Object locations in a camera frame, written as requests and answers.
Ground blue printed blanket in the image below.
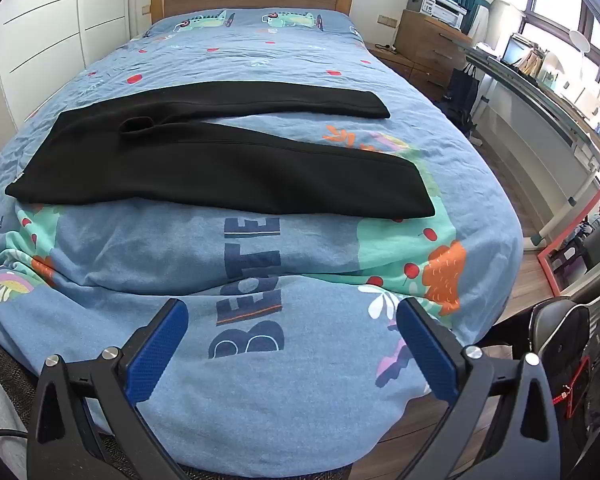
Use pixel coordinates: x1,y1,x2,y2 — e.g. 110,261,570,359
0,8,525,480

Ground glass top desk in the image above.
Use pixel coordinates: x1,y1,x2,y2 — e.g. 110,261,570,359
465,35,600,251

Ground wooden nightstand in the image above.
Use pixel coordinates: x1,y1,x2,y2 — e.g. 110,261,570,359
367,47,421,81

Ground white wardrobe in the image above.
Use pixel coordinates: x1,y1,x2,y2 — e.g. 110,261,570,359
0,0,153,161

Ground person's grey clothing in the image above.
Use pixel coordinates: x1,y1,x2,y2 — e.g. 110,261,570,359
0,360,30,480

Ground red strap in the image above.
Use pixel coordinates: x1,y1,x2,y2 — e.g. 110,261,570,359
555,357,591,418

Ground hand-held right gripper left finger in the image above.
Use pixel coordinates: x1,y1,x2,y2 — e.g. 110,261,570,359
26,298,201,480

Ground white desk lamp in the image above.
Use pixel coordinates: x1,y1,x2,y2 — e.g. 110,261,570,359
567,29,591,91

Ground white box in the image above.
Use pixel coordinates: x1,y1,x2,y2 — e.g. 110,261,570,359
575,80,600,112

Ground black office chair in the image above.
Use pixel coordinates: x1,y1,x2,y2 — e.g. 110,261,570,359
530,280,600,480

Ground black pants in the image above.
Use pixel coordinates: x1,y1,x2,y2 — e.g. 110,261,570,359
4,81,437,222

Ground red framed mirror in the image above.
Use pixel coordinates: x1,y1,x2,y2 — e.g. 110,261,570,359
536,160,600,296

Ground black backpack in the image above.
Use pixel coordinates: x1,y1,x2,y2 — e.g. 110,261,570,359
435,95,478,136

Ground small monitor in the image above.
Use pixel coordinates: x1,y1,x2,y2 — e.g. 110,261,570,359
502,35,531,66

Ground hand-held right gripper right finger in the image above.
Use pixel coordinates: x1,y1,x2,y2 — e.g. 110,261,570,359
396,297,561,480

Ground wooden dresser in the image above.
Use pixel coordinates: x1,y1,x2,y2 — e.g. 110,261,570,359
395,9,473,91

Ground white printer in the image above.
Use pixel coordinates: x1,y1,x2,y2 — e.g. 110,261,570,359
408,0,467,30

